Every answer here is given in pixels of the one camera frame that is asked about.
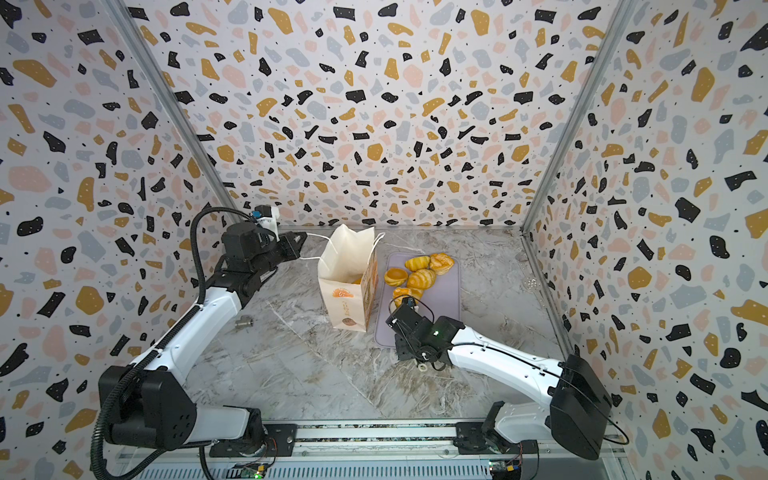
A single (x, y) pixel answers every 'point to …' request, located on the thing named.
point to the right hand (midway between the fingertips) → (399, 340)
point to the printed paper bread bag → (349, 278)
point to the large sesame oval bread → (357, 282)
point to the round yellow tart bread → (396, 276)
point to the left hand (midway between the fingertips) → (305, 228)
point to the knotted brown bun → (441, 262)
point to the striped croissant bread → (422, 279)
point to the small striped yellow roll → (417, 263)
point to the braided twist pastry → (418, 293)
